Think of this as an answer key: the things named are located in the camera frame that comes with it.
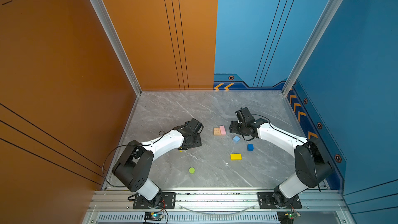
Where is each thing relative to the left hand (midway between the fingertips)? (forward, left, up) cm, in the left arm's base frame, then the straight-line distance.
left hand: (197, 141), depth 90 cm
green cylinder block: (-15, +2, -2) cm, 16 cm away
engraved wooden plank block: (+8, -12, -2) cm, 15 cm away
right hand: (+7, -21, +4) cm, 22 cm away
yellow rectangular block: (-7, -22, -3) cm, 24 cm away
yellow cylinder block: (-11, +7, +13) cm, 18 cm away
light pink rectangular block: (+9, -16, -1) cm, 18 cm away
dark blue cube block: (-2, -32, -3) cm, 32 cm away
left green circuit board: (-35, +19, -5) cm, 40 cm away
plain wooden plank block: (+10, -12, -2) cm, 16 cm away
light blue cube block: (+2, -24, -1) cm, 24 cm away
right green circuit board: (-35, -42, -5) cm, 55 cm away
